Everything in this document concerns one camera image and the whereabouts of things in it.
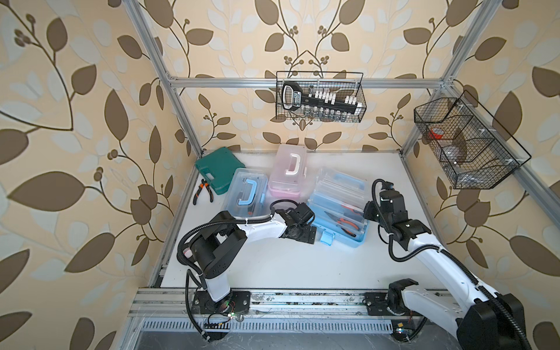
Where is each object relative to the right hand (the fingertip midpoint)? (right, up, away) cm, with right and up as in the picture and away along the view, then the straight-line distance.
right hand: (367, 205), depth 84 cm
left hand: (-25, -12, +4) cm, 28 cm away
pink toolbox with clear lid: (-31, +13, +12) cm, 36 cm away
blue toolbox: (-11, +1, +2) cm, 11 cm away
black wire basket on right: (+32, +20, -12) cm, 40 cm away
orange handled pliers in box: (-8, -9, +7) cm, 14 cm away
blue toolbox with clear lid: (-47, +4, +5) cm, 48 cm away
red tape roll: (+25, +28, -4) cm, 37 cm away
